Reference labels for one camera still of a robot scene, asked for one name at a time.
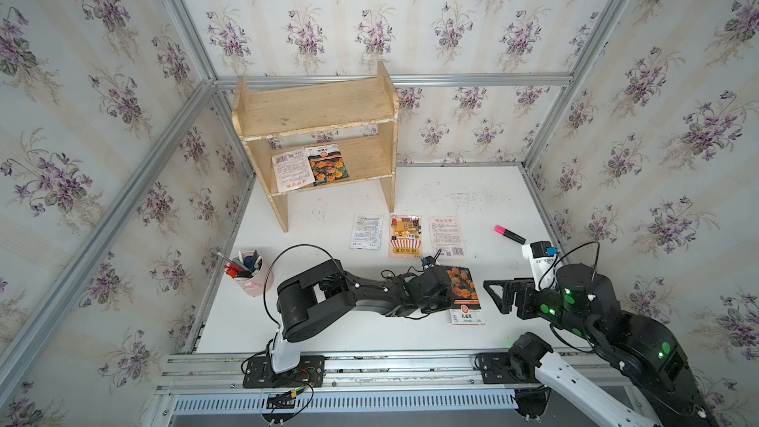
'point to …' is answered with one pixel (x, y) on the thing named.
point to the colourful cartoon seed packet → (405, 238)
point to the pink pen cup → (250, 270)
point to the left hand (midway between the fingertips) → (463, 305)
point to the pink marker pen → (510, 234)
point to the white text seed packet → (293, 170)
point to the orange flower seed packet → (465, 297)
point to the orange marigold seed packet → (326, 163)
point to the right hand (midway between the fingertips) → (503, 283)
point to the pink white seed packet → (447, 235)
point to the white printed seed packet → (367, 232)
